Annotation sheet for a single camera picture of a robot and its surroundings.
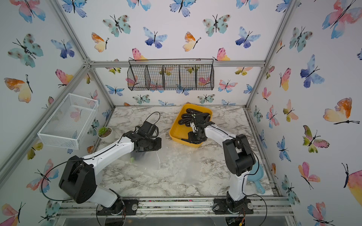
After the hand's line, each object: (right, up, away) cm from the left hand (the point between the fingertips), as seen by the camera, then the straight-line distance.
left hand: (163, 145), depth 86 cm
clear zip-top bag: (-12, -10, +3) cm, 16 cm away
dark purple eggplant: (-18, -7, +1) cm, 19 cm away
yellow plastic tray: (+8, +6, +18) cm, 21 cm away
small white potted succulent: (-39, +6, +8) cm, 40 cm away
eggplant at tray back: (+16, +23, +29) cm, 40 cm away
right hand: (+18, +4, +9) cm, 21 cm away
